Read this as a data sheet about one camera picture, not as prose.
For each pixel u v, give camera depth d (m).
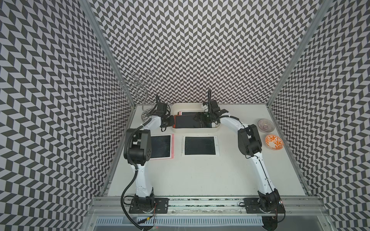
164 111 0.82
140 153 0.53
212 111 0.86
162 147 0.94
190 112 1.09
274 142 0.94
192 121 1.03
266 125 1.02
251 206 0.73
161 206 0.73
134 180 0.58
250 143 0.64
